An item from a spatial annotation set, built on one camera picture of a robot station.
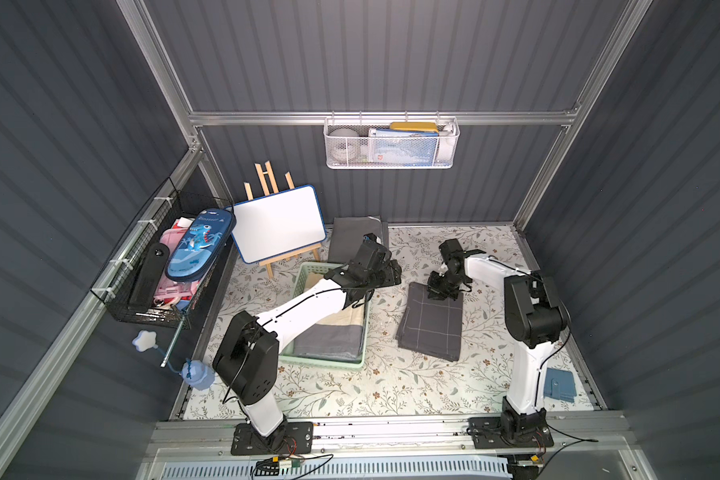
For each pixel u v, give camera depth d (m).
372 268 0.66
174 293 0.66
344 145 0.84
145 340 0.65
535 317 0.54
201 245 0.67
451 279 0.86
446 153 0.86
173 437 0.75
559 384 0.81
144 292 0.62
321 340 0.87
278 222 0.99
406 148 0.87
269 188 0.93
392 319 0.94
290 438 0.73
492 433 0.73
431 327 0.92
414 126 0.89
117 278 0.62
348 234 1.12
